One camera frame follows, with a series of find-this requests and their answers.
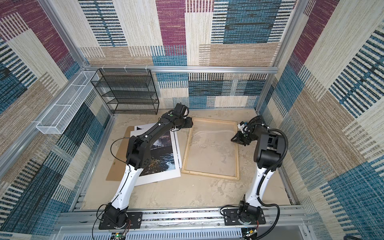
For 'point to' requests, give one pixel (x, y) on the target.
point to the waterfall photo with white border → (162, 161)
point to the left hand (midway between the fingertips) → (191, 121)
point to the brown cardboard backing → (117, 170)
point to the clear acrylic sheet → (211, 150)
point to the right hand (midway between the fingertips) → (233, 141)
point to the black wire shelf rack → (127, 91)
